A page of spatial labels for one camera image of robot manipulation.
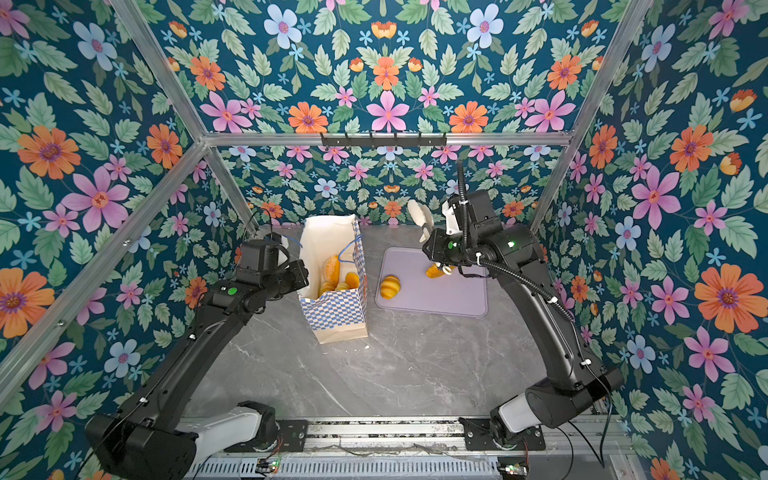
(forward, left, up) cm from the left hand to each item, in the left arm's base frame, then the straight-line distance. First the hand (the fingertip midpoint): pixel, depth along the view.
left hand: (312, 263), depth 75 cm
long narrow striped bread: (+7, +2, -22) cm, 23 cm away
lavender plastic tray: (+9, -23, -26) cm, 36 cm away
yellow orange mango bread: (+11, -6, -25) cm, 27 cm away
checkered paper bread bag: (-8, -5, -7) cm, 12 cm away
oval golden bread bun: (+12, +1, -20) cm, 24 cm away
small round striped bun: (+7, -19, -24) cm, 31 cm away
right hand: (-3, -29, +9) cm, 30 cm away
